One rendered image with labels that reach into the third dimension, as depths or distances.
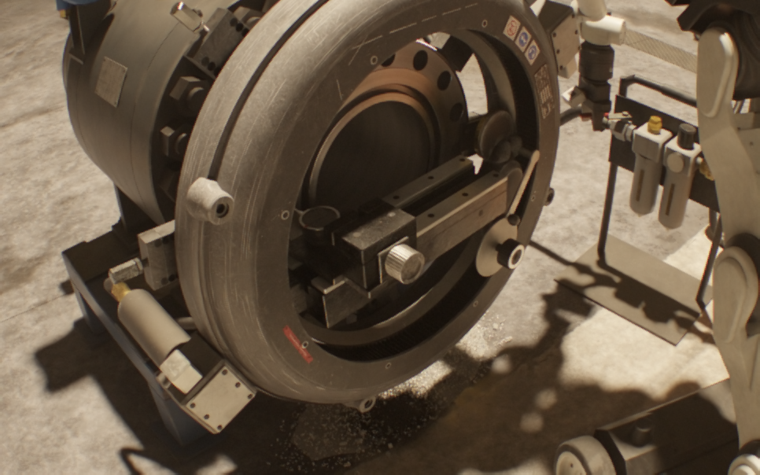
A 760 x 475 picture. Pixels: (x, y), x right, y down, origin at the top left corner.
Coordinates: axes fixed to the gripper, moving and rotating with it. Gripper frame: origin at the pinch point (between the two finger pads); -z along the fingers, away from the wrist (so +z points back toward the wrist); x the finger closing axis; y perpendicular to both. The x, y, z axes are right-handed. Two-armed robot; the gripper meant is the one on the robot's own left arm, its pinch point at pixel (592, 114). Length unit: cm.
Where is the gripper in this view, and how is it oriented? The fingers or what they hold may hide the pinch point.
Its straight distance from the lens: 169.3
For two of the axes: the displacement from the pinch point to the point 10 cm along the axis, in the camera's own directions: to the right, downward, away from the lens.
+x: -2.6, -5.2, 8.1
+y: -9.7, 1.6, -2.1
